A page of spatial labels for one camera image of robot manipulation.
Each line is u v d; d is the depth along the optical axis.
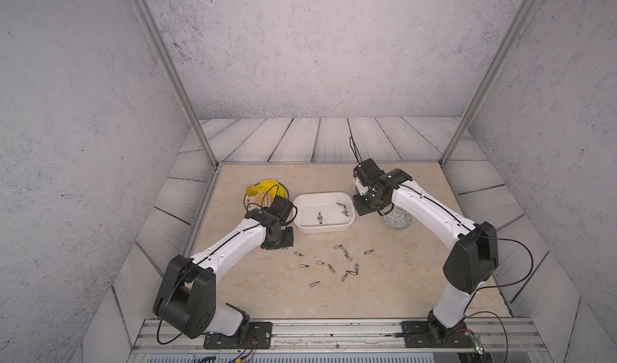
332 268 0.87
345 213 1.01
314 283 0.83
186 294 0.42
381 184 0.60
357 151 1.19
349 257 0.89
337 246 0.93
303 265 0.87
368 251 0.91
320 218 1.01
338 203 1.04
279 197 0.71
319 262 0.89
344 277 0.86
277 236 0.71
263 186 1.07
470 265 0.45
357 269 0.87
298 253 0.91
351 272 0.86
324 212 1.02
